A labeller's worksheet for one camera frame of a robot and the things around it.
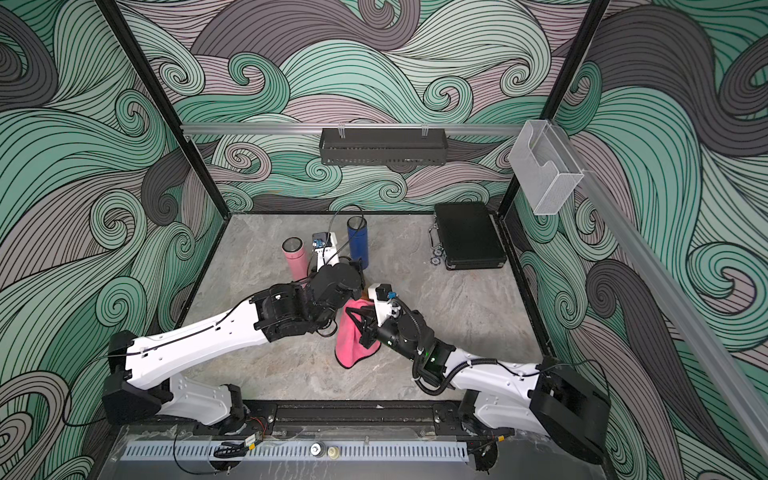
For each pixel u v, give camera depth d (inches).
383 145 36.8
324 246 21.9
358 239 35.8
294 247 32.8
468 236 46.6
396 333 25.0
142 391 16.2
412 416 29.3
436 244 43.3
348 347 27.9
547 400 16.1
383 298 25.0
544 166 31.0
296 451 27.5
